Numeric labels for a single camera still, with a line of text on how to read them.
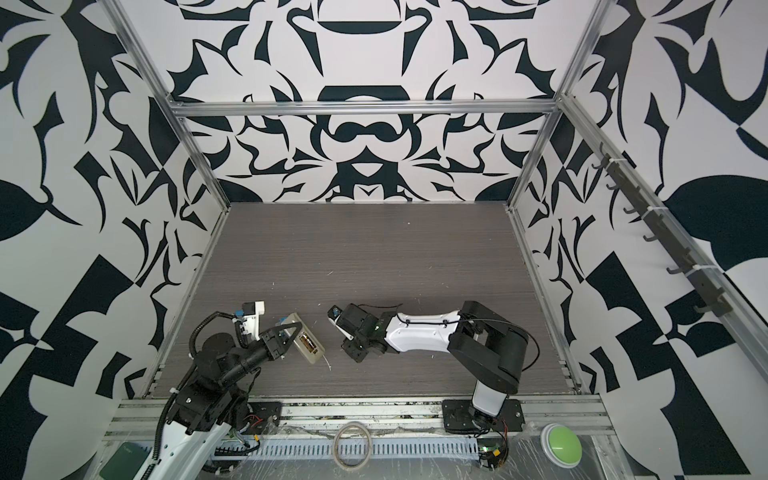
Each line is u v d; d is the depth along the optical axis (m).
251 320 0.70
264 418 0.73
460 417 0.74
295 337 0.73
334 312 0.76
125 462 0.68
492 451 0.70
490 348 0.46
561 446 0.71
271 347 0.67
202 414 0.56
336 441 0.70
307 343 0.75
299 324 0.75
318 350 0.75
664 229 0.55
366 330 0.66
